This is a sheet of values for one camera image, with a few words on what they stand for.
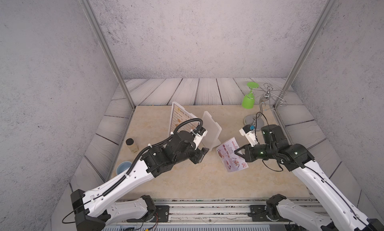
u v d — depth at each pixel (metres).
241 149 0.65
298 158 0.46
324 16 0.76
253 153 0.59
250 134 0.62
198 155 0.58
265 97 0.89
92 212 0.38
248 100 1.01
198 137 0.58
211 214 0.74
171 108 0.87
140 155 0.47
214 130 0.85
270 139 0.53
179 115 0.85
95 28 0.79
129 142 0.90
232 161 0.70
